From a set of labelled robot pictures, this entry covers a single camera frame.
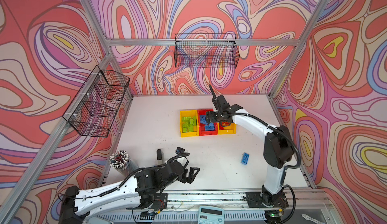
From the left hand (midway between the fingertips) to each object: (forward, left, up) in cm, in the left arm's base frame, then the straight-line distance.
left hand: (193, 168), depth 73 cm
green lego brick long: (+36, +5, -9) cm, 37 cm away
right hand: (+29, -12, 0) cm, 32 cm away
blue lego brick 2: (+29, -11, -9) cm, 32 cm away
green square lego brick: (+27, +6, -8) cm, 28 cm away
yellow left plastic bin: (+38, +3, -5) cm, 39 cm away
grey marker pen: (+9, +19, -6) cm, 22 cm away
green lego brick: (+29, +2, -9) cm, 30 cm away
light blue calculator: (-19, -8, -8) cm, 22 cm away
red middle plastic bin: (+27, -6, -9) cm, 29 cm away
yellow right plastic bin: (+26, -22, -7) cm, 35 cm away
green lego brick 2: (+33, 0, -6) cm, 33 cm away
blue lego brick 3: (+8, -30, -10) cm, 33 cm away
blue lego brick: (+33, -6, -5) cm, 34 cm away
